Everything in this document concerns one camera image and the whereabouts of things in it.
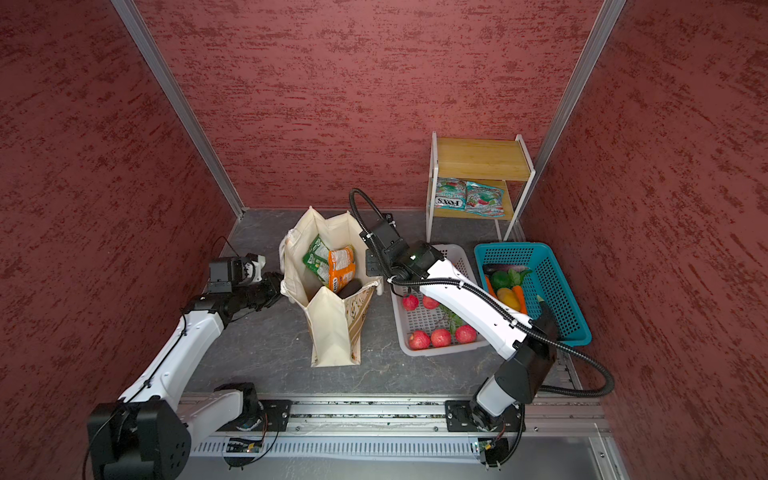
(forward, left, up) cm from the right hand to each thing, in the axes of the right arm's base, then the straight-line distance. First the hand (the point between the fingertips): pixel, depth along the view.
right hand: (377, 264), depth 76 cm
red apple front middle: (-13, -17, -18) cm, 28 cm away
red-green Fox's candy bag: (+28, -36, -4) cm, 46 cm away
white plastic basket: (-7, -14, -23) cm, 28 cm away
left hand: (-2, +24, -9) cm, 26 cm away
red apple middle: (-2, -16, -19) cm, 25 cm away
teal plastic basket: (+7, -55, -21) cm, 59 cm away
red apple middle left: (-1, -9, -19) cm, 21 cm away
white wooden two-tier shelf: (+24, -27, -7) cm, 37 cm away
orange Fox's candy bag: (+4, +11, -7) cm, 13 cm away
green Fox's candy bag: (+7, +18, -6) cm, 20 cm away
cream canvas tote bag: (-12, +12, -9) cm, 19 cm away
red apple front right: (-12, -25, -19) cm, 33 cm away
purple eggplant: (+2, +8, -15) cm, 17 cm away
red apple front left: (-14, -11, -18) cm, 25 cm away
